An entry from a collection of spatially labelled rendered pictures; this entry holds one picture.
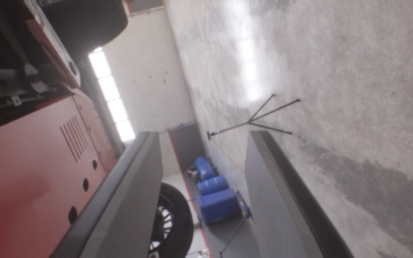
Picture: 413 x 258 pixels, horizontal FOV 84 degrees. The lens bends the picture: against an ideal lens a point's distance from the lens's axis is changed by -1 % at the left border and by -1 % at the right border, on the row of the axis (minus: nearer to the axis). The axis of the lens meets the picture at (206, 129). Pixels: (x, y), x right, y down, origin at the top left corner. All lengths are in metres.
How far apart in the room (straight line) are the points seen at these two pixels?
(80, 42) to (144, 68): 7.61
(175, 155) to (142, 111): 2.19
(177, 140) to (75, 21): 8.29
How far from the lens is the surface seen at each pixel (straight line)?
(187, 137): 9.40
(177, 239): 1.91
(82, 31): 1.35
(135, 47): 8.93
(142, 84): 8.94
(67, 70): 0.90
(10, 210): 0.65
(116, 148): 2.25
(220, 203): 6.40
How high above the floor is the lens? 1.25
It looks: 9 degrees down
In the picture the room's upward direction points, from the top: 108 degrees counter-clockwise
